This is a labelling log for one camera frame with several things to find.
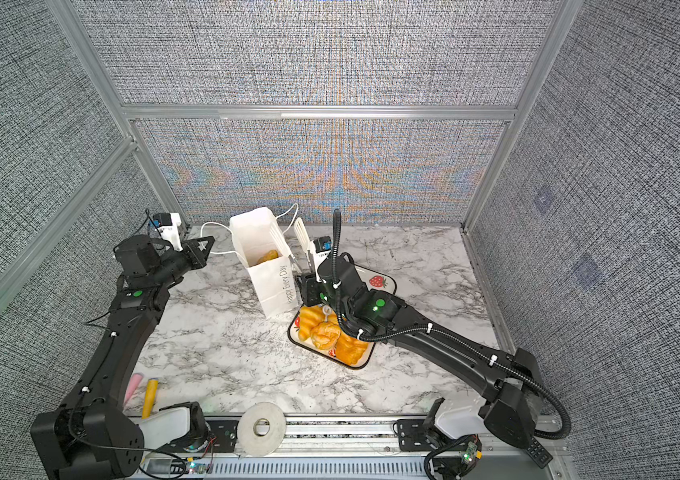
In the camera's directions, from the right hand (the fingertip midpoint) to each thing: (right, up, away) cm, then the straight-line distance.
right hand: (302, 272), depth 72 cm
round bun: (+5, -19, +14) cm, 24 cm away
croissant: (-15, +4, +31) cm, 35 cm away
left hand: (-23, +9, +5) cm, 25 cm away
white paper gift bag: (-9, -2, +11) cm, 14 cm away
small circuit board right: (+39, -42, -3) cm, 57 cm away
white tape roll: (-11, -41, 0) cm, 43 cm away
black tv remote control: (+56, -42, -2) cm, 70 cm away
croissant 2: (0, -15, +18) cm, 24 cm away
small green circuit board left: (-24, -45, -2) cm, 52 cm away
